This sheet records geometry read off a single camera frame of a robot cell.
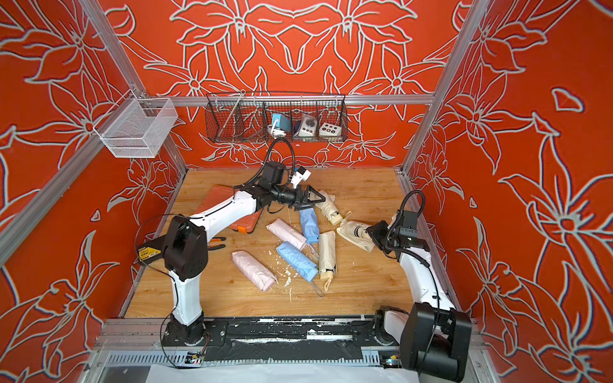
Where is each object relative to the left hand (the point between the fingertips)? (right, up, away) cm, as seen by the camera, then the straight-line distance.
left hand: (320, 201), depth 79 cm
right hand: (+17, -10, +5) cm, 20 cm away
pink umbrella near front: (-24, -24, +2) cm, 34 cm away
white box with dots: (+4, +29, +15) cm, 33 cm away
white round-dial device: (-4, +29, +12) cm, 31 cm away
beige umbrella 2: (+3, -20, +6) cm, 22 cm away
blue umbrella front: (-7, -22, +5) cm, 23 cm away
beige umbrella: (+5, -4, +20) cm, 21 cm away
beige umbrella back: (+14, -12, +8) cm, 21 cm away
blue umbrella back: (-3, -12, +13) cm, 18 cm away
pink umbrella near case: (-12, -14, +13) cm, 22 cm away
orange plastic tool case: (-44, +3, +28) cm, 52 cm away
